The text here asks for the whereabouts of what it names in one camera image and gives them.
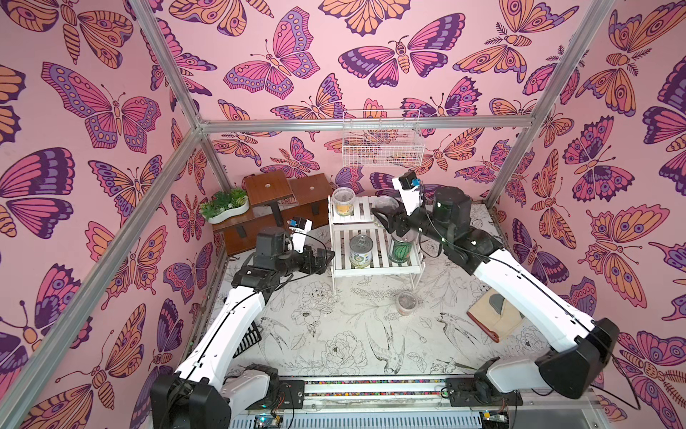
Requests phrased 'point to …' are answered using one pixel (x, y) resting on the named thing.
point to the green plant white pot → (221, 205)
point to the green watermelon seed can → (400, 247)
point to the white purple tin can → (361, 248)
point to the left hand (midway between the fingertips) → (323, 248)
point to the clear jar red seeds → (406, 303)
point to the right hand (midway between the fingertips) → (377, 204)
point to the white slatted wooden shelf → (341, 229)
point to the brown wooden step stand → (274, 205)
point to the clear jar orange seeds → (343, 199)
